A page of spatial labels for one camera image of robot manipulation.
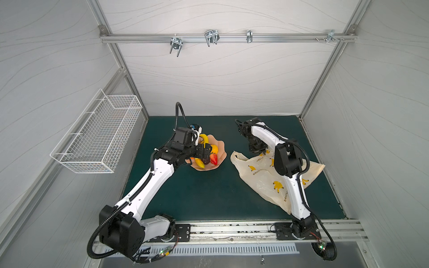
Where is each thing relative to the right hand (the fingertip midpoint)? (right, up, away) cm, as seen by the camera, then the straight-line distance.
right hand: (264, 149), depth 95 cm
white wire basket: (-78, +6, -27) cm, 83 cm away
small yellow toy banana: (-37, -7, -5) cm, 38 cm away
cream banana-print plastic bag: (-5, -10, -9) cm, 15 cm away
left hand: (-33, +4, -16) cm, 36 cm away
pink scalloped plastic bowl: (-25, -2, +2) cm, 26 cm away
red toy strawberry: (-29, -5, -4) cm, 30 cm away
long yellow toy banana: (-35, +6, +3) cm, 35 cm away
